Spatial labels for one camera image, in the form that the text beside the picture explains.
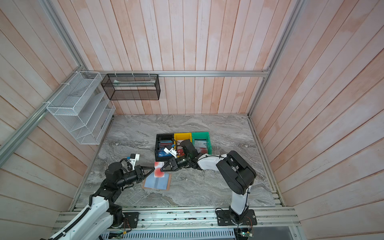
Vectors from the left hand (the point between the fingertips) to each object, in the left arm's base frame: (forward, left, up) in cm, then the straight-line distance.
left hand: (154, 170), depth 77 cm
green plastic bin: (+26, -27, -11) cm, 39 cm away
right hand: (+1, -4, -2) cm, 5 cm away
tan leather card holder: (-2, -1, -13) cm, 13 cm away
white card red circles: (+3, -1, 0) cm, 3 cm away
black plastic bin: (+26, +1, -10) cm, 28 cm away
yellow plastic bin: (+26, -11, -6) cm, 28 cm away
